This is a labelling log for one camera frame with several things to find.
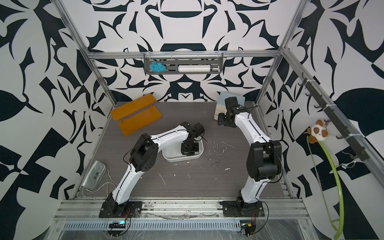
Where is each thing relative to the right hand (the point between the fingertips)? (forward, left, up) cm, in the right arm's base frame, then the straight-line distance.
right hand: (220, 118), depth 92 cm
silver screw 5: (-17, +2, -14) cm, 22 cm away
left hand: (-16, +17, -14) cm, 27 cm away
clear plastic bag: (-32, +69, -8) cm, 76 cm away
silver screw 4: (-14, -2, -14) cm, 20 cm away
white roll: (+22, +15, +20) cm, 34 cm away
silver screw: (-12, +4, -15) cm, 20 cm away
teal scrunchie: (+24, +38, +20) cm, 49 cm away
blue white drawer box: (+11, -1, -1) cm, 11 cm away
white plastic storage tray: (-15, +30, -14) cm, 36 cm away
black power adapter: (-53, -9, -16) cm, 56 cm away
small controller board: (-51, +54, -17) cm, 76 cm away
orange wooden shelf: (+8, +54, -12) cm, 56 cm away
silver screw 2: (-10, -6, -15) cm, 19 cm away
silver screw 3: (-9, -2, -14) cm, 17 cm away
